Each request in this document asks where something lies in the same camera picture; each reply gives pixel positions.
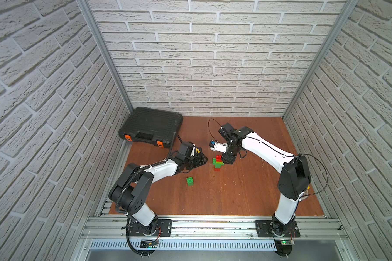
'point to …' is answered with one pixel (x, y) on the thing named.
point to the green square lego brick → (190, 181)
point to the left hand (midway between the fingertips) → (206, 159)
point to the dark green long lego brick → (217, 164)
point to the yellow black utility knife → (198, 151)
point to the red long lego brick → (219, 158)
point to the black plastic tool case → (151, 125)
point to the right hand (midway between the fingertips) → (230, 154)
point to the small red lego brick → (216, 169)
